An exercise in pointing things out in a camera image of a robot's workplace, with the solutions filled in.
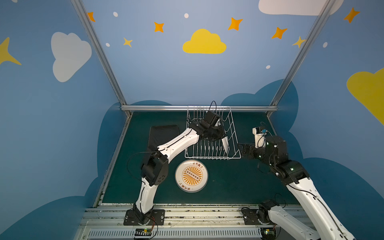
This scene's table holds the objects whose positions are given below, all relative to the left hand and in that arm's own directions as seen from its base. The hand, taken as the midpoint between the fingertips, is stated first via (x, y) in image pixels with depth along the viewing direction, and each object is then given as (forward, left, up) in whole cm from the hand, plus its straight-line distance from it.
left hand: (226, 132), depth 84 cm
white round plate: (-18, +20, -19) cm, 33 cm away
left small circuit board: (-45, +43, -24) cm, 67 cm away
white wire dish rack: (-5, -1, -8) cm, 10 cm away
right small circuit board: (-45, -19, -24) cm, 54 cm away
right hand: (-10, -8, +5) cm, 14 cm away
